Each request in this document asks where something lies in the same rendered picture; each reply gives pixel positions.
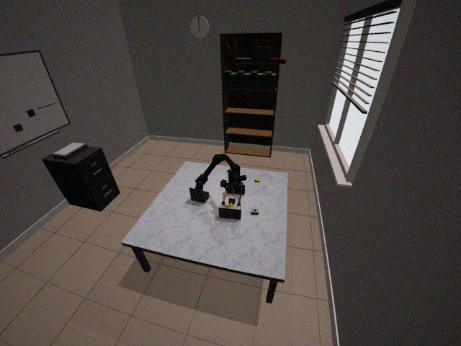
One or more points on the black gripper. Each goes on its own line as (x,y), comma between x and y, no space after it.
(224,184)

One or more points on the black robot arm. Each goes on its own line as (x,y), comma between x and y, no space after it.
(233,172)

